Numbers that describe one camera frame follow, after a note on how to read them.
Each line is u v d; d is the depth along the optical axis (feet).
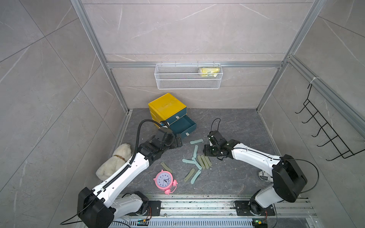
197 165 2.90
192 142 3.28
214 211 2.40
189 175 2.77
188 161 2.96
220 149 2.12
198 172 2.81
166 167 2.88
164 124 2.21
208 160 2.96
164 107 3.03
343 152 1.92
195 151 3.12
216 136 2.21
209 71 2.78
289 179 1.42
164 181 2.64
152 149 1.75
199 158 2.98
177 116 2.96
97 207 1.22
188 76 3.29
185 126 3.20
